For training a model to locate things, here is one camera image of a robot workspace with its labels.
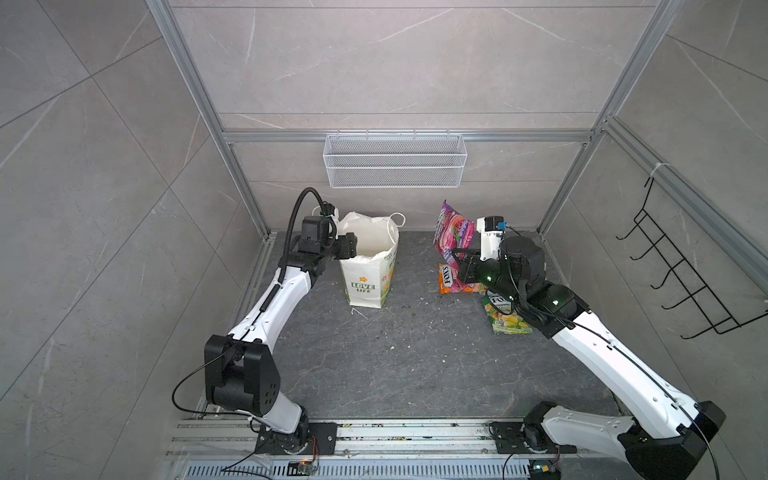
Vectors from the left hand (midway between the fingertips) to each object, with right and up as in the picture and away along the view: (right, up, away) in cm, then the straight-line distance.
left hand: (345, 231), depth 84 cm
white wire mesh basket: (+15, +26, +16) cm, 34 cm away
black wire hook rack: (+80, -19, -25) cm, 86 cm away
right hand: (+28, -5, -15) cm, 32 cm away
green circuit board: (+50, -58, -14) cm, 78 cm away
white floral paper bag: (+6, -13, +1) cm, 15 cm away
